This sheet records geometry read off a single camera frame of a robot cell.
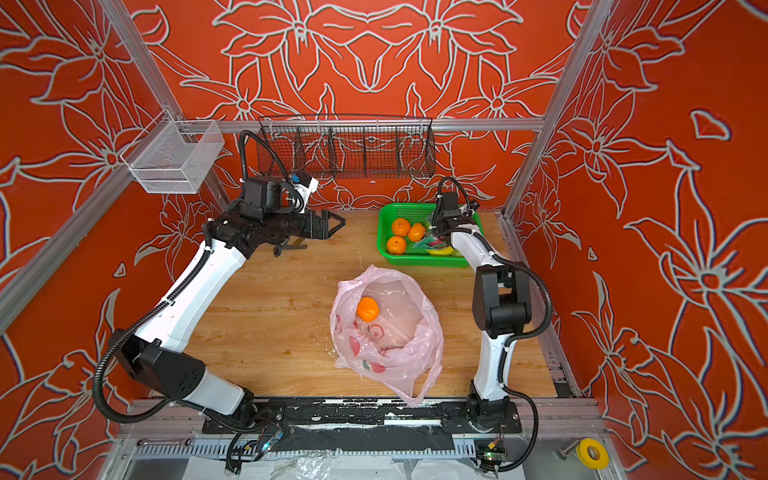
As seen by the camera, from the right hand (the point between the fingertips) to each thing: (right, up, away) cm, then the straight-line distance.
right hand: (440, 219), depth 98 cm
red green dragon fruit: (-3, -8, +2) cm, 9 cm away
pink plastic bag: (-19, -33, -10) cm, 39 cm away
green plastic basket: (-11, -6, +8) cm, 15 cm away
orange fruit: (-12, -2, +9) cm, 16 cm away
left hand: (-32, -1, -26) cm, 42 cm away
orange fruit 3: (-15, -9, +5) cm, 18 cm away
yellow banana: (+3, -11, +6) cm, 13 cm away
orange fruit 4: (-24, -28, -11) cm, 38 cm away
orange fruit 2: (-7, -4, +8) cm, 11 cm away
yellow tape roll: (+27, -57, -30) cm, 70 cm away
